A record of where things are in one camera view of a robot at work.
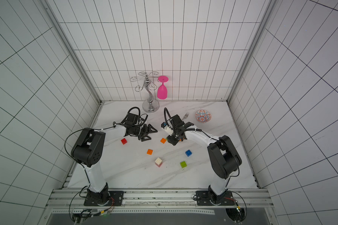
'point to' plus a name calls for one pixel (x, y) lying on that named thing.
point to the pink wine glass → (162, 91)
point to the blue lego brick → (188, 153)
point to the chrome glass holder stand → (151, 105)
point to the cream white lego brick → (158, 159)
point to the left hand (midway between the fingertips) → (153, 135)
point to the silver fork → (186, 115)
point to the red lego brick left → (124, 141)
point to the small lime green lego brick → (183, 164)
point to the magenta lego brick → (158, 163)
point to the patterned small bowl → (203, 116)
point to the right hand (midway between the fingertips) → (171, 135)
